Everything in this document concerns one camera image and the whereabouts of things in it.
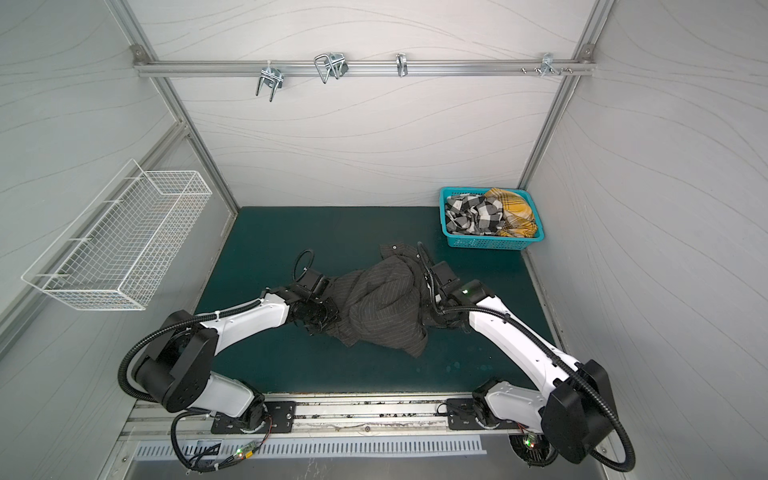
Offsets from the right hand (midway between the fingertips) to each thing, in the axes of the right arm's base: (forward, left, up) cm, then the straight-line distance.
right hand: (430, 311), depth 81 cm
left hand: (+1, +24, -7) cm, 25 cm away
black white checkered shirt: (+40, -17, -2) cm, 44 cm away
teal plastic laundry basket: (+31, -22, -6) cm, 38 cm away
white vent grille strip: (-33, +44, -8) cm, 56 cm away
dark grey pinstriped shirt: (+2, +12, -1) cm, 12 cm away
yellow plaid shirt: (+37, -32, -1) cm, 50 cm away
